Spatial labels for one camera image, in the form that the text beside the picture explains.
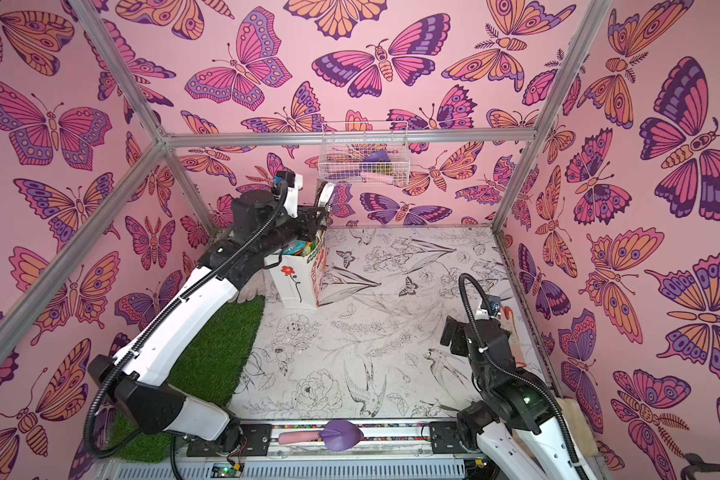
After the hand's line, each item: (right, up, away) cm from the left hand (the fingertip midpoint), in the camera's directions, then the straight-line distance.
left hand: (325, 205), depth 68 cm
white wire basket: (+9, +22, +27) cm, 36 cm away
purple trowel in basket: (+13, +16, +24) cm, 32 cm away
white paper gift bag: (-11, -18, +17) cm, 27 cm away
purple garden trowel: (+2, -56, +5) cm, 56 cm away
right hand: (+33, -26, +3) cm, 43 cm away
